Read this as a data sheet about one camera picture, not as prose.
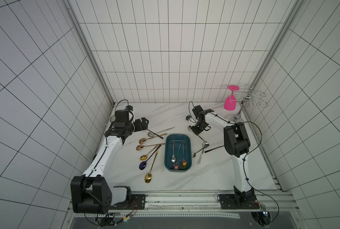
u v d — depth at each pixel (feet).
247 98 2.80
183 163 2.74
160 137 3.21
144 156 2.88
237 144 1.91
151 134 3.25
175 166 2.74
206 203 2.43
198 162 2.83
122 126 2.03
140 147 3.10
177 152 2.96
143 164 2.81
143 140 3.20
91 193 1.19
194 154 2.92
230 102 3.19
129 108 2.42
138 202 2.39
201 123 2.75
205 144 3.08
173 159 2.87
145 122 2.46
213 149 3.03
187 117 3.14
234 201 2.35
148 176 2.68
